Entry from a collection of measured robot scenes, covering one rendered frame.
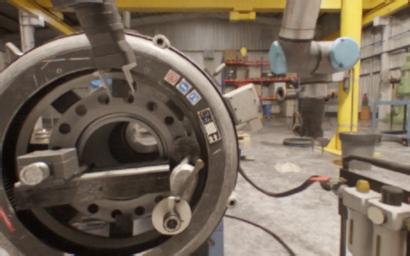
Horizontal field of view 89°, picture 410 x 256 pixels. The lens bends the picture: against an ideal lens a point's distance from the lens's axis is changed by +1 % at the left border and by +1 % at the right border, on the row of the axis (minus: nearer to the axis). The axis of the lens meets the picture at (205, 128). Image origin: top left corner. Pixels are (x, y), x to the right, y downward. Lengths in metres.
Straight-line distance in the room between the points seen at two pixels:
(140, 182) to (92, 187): 0.12
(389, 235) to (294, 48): 0.60
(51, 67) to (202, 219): 0.58
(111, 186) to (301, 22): 0.65
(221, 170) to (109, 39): 0.44
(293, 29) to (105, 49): 0.46
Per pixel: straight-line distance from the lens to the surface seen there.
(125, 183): 0.62
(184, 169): 0.63
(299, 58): 0.66
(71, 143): 0.79
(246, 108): 0.68
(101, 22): 0.47
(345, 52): 0.72
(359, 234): 0.94
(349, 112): 3.98
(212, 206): 0.68
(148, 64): 0.61
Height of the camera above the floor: 0.75
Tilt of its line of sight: 5 degrees down
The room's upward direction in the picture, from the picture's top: 1 degrees counter-clockwise
